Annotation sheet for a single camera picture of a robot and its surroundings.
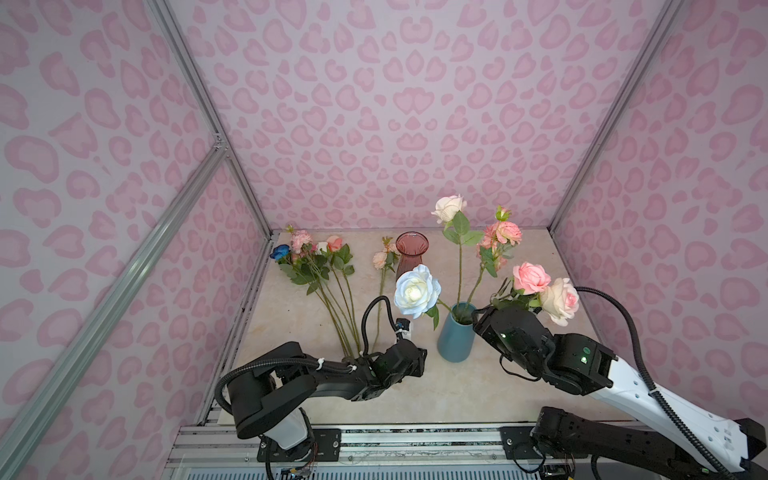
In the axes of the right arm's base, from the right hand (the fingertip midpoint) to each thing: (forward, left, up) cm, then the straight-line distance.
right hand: (474, 321), depth 69 cm
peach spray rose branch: (+34, +25, -20) cm, 47 cm away
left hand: (+1, +9, -19) cm, 22 cm away
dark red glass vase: (+25, +15, -4) cm, 29 cm away
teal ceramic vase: (0, +3, -10) cm, 10 cm away
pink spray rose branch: (+12, -4, +12) cm, 17 cm away
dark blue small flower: (+35, +60, -17) cm, 72 cm away
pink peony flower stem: (+36, +52, -13) cm, 65 cm away
